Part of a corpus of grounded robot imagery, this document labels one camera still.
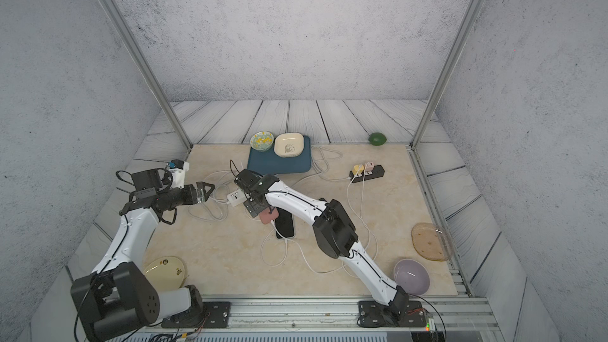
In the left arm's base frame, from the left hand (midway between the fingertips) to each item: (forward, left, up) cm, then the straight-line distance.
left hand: (205, 185), depth 84 cm
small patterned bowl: (+37, -13, -14) cm, 41 cm away
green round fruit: (+36, -71, -13) cm, 81 cm away
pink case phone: (-4, -20, -16) cm, 26 cm away
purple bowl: (-27, -70, -16) cm, 77 cm away
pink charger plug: (+16, -63, -11) cm, 66 cm away
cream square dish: (+35, -27, -14) cm, 46 cm away
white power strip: (+5, -7, -15) cm, 17 cm away
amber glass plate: (-14, -82, -18) cm, 85 cm away
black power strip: (+18, -68, -15) cm, 71 cm away
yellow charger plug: (+16, -58, -12) cm, 61 cm away
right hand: (0, -19, -11) cm, 22 cm away
